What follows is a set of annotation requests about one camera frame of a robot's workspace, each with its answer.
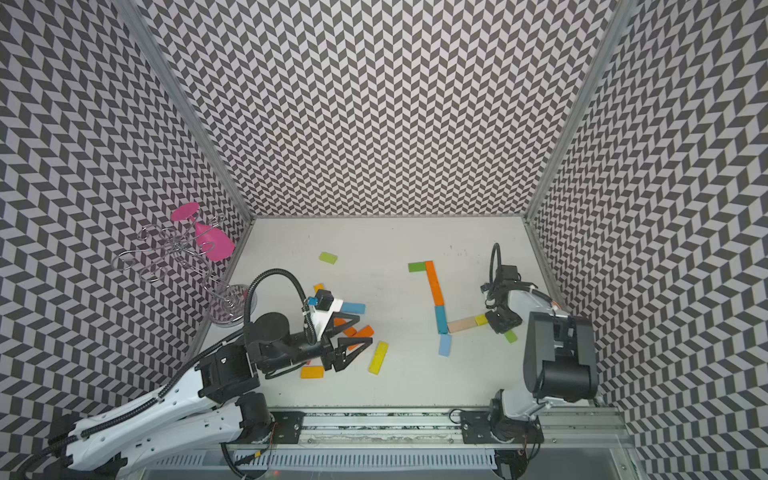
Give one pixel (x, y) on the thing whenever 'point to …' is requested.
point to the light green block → (511, 337)
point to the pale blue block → (445, 344)
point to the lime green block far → (325, 256)
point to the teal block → (441, 319)
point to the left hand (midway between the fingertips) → (363, 335)
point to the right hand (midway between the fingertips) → (509, 328)
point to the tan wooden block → (466, 323)
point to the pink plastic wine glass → (215, 243)
